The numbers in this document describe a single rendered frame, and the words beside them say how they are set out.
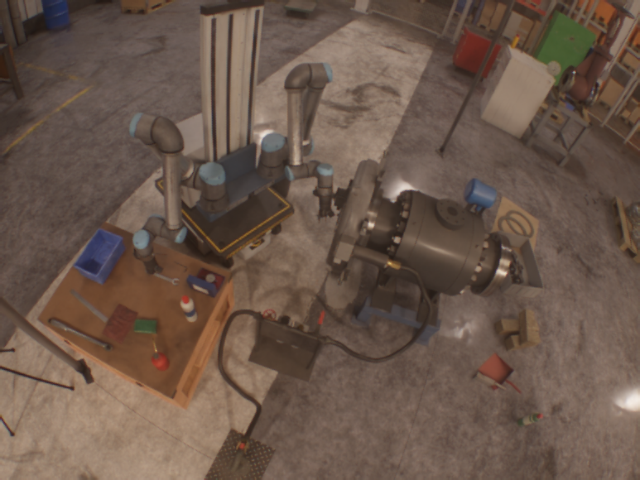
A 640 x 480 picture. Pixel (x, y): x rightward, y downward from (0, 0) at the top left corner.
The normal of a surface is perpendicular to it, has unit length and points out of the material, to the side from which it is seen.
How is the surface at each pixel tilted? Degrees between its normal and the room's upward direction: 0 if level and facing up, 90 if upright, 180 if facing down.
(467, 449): 0
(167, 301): 0
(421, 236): 40
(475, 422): 0
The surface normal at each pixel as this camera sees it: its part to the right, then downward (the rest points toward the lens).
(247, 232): 0.17, -0.59
